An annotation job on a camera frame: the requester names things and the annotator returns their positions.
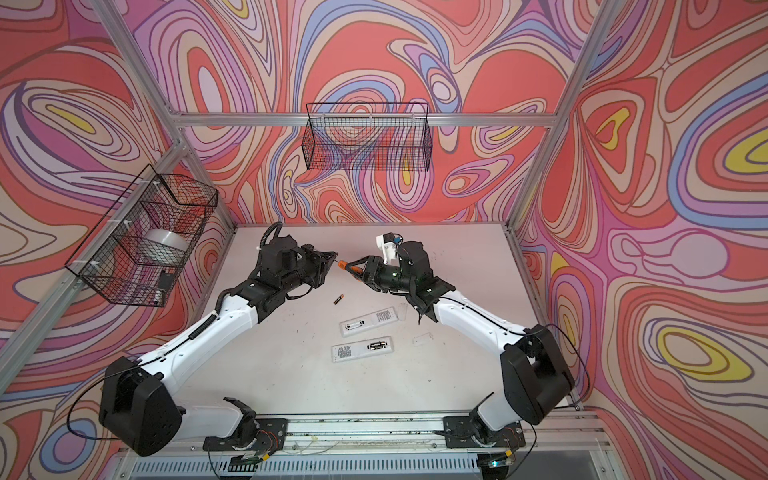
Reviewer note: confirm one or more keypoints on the white remote control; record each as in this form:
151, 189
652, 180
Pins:
368, 322
362, 349

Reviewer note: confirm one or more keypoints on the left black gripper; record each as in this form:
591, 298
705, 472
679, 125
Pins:
322, 263

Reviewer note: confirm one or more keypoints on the black wire basket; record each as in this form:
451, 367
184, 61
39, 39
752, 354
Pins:
368, 136
158, 221

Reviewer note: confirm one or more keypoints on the white battery cover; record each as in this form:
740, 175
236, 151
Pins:
423, 339
403, 310

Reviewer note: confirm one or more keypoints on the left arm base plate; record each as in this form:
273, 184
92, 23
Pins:
261, 435

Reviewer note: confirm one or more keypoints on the black wire basket back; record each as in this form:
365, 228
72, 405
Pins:
368, 136

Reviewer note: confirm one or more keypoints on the white tape roll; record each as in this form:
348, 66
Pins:
167, 238

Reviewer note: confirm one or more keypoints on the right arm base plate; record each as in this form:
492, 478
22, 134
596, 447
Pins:
466, 431

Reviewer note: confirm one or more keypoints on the orange black screwdriver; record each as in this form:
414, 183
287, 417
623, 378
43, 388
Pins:
353, 270

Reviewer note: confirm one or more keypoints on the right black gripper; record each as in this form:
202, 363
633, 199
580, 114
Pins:
373, 279

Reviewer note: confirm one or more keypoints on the small black item in basket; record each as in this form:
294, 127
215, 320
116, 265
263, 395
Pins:
165, 282

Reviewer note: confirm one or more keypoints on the aluminium front rail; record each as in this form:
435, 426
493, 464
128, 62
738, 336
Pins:
414, 432

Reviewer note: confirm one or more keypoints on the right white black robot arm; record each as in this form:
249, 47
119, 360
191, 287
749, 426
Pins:
535, 374

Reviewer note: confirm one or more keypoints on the black wire basket left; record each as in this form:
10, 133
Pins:
158, 221

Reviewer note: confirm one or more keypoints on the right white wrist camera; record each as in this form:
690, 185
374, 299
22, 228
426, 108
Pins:
388, 244

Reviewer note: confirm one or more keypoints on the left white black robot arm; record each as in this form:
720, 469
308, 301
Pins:
138, 405

